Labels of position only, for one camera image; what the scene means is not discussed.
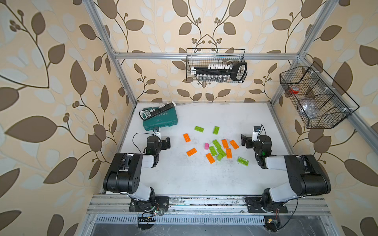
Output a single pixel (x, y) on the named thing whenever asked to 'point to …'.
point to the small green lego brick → (219, 157)
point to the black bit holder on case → (143, 114)
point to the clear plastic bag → (309, 108)
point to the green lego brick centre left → (213, 151)
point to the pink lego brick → (206, 146)
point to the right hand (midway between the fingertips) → (250, 135)
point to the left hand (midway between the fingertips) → (159, 136)
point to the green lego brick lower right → (242, 161)
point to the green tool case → (167, 119)
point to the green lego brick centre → (221, 152)
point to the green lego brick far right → (216, 130)
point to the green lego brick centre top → (216, 143)
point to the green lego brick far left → (199, 129)
